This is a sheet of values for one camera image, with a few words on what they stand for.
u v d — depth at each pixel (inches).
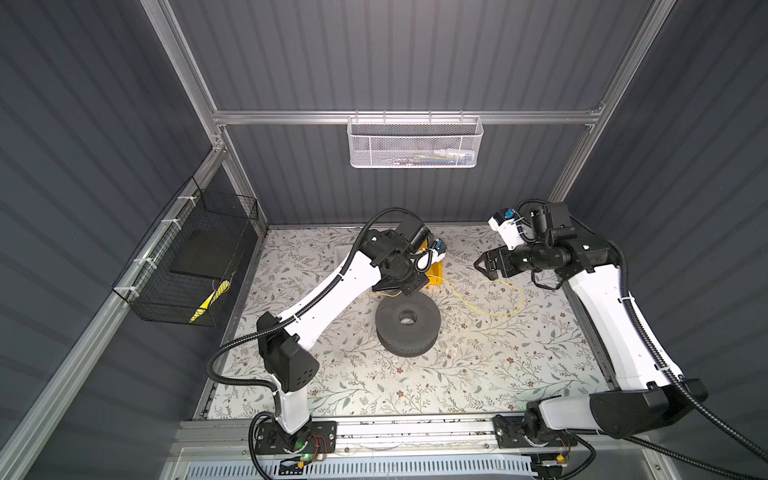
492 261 25.3
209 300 26.9
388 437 29.7
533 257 23.1
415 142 48.6
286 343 17.3
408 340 33.2
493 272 25.4
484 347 35.1
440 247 26.3
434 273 40.8
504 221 25.1
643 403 14.7
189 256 29.2
